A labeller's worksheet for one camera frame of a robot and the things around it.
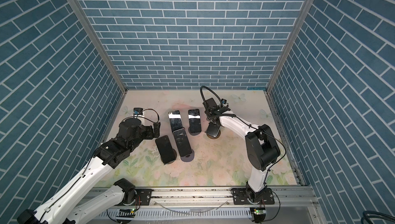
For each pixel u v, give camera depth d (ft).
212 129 2.92
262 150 1.58
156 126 2.22
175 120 2.99
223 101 2.74
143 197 2.42
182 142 2.65
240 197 2.41
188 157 2.82
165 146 2.65
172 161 2.72
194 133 3.07
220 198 2.47
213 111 2.35
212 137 3.10
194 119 3.02
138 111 2.07
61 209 1.30
